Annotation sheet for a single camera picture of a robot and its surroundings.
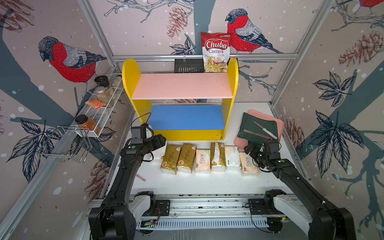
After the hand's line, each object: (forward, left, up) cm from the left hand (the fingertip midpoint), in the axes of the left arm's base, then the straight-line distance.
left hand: (163, 137), depth 82 cm
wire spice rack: (-9, +38, +10) cm, 40 cm away
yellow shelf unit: (+35, -8, -12) cm, 38 cm away
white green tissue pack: (-5, +5, -11) cm, 13 cm away
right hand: (-3, -50, -9) cm, 51 cm away
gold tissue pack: (-9, -4, -10) cm, 14 cm away
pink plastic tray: (+6, -49, -17) cm, 52 cm away
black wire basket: (+43, -14, +18) cm, 49 cm away
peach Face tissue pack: (-9, -22, -10) cm, 26 cm away
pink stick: (-17, +13, -17) cm, 27 cm away
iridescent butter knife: (+15, -54, -16) cm, 58 cm away
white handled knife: (+13, -68, -15) cm, 71 cm away
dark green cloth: (+21, -56, -16) cm, 62 cm away
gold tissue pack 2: (-8, -31, -9) cm, 33 cm away
